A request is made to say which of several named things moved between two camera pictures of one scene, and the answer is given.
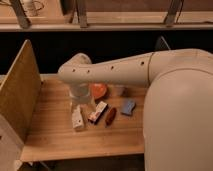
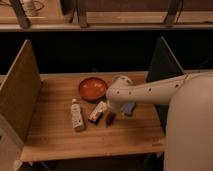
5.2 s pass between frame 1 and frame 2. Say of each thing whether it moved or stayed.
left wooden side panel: stayed
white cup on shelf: stayed
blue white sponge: stayed
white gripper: moved
